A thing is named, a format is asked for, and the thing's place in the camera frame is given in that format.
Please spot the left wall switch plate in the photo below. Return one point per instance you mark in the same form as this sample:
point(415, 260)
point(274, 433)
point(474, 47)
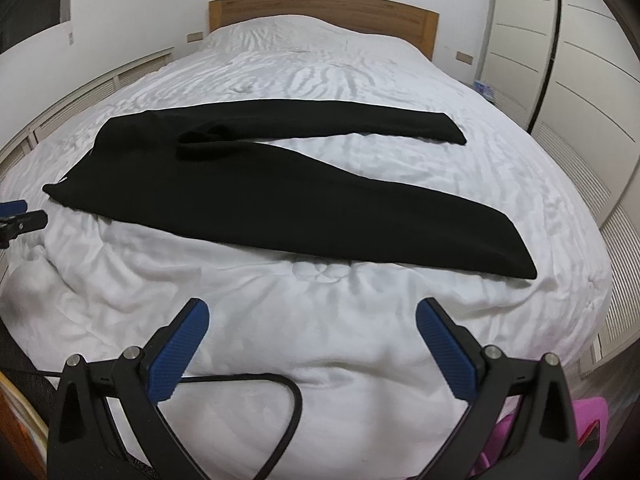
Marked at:
point(194, 37)

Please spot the white wardrobe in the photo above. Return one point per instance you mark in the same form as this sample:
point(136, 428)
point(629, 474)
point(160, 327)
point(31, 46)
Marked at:
point(564, 71)

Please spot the white louvered side cabinet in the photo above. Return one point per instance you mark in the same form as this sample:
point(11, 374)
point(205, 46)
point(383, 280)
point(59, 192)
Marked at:
point(78, 101)

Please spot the blue box on floor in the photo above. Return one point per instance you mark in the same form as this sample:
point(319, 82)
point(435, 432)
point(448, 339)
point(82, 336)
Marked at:
point(485, 90)

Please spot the black pants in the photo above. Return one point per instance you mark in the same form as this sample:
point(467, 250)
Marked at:
point(219, 172)

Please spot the pink object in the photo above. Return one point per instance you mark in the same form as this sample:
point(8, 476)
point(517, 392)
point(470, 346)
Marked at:
point(591, 422)

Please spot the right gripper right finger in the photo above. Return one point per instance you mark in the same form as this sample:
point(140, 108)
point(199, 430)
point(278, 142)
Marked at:
point(484, 378)

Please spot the white bed duvet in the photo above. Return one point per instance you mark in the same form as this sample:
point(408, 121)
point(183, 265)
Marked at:
point(375, 404)

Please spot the wooden headboard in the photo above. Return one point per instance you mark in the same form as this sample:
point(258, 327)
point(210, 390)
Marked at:
point(415, 25)

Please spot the wall switch plate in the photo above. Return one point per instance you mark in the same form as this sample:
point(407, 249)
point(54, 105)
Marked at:
point(194, 37)
point(464, 58)

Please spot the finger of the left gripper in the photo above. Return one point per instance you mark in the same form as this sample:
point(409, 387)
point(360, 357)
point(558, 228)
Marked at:
point(20, 224)
point(13, 208)

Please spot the right wall switch plate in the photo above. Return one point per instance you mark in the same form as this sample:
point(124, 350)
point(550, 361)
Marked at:
point(464, 58)

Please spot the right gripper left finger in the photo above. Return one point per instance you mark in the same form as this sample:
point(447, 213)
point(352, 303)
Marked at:
point(84, 442)

